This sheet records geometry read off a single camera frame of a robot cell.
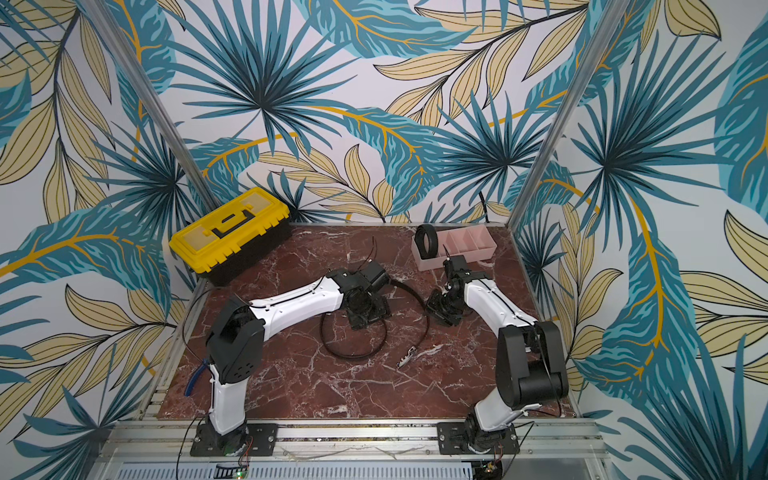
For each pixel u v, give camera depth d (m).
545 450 0.76
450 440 0.73
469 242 1.11
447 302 0.76
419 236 1.06
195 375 0.82
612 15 0.69
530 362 0.45
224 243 0.92
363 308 0.73
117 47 0.72
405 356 0.84
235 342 0.48
